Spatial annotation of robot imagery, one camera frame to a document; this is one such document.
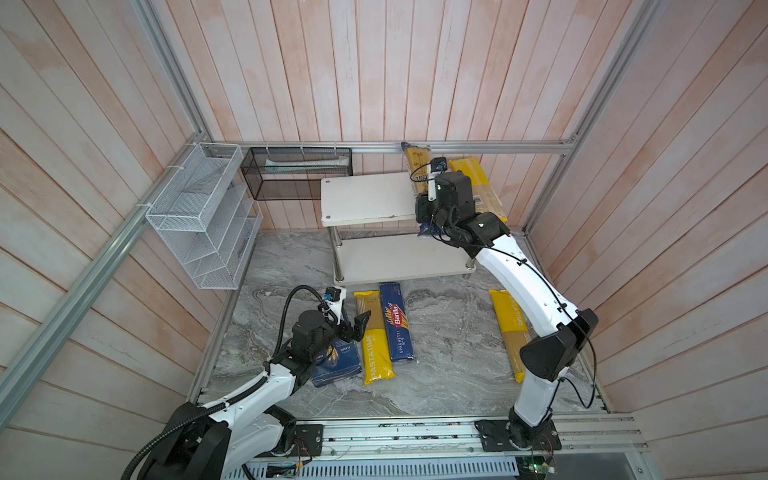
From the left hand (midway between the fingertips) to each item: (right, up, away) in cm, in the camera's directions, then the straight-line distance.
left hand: (357, 312), depth 82 cm
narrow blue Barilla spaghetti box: (+12, -6, +8) cm, 15 cm away
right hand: (+17, +32, -7) cm, 37 cm away
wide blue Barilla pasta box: (-5, -13, -2) cm, 14 cm away
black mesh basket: (-25, +46, +22) cm, 57 cm away
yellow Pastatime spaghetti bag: (+6, -14, +1) cm, 15 cm away
